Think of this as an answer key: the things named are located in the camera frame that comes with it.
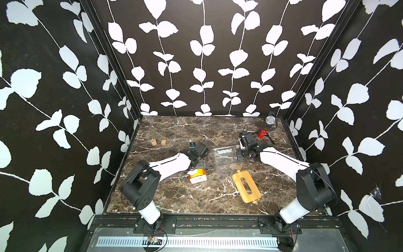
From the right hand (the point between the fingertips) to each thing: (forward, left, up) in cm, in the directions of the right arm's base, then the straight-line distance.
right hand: (238, 150), depth 92 cm
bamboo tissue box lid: (-23, -8, -8) cm, 25 cm away
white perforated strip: (-45, +49, -8) cm, 67 cm away
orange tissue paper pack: (-16, +24, -1) cm, 29 cm away
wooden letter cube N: (+10, +48, -6) cm, 50 cm away
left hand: (-6, +24, -3) cm, 25 cm away
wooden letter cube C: (+10, +55, -6) cm, 56 cm away
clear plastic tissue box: (-2, +7, -9) cm, 11 cm away
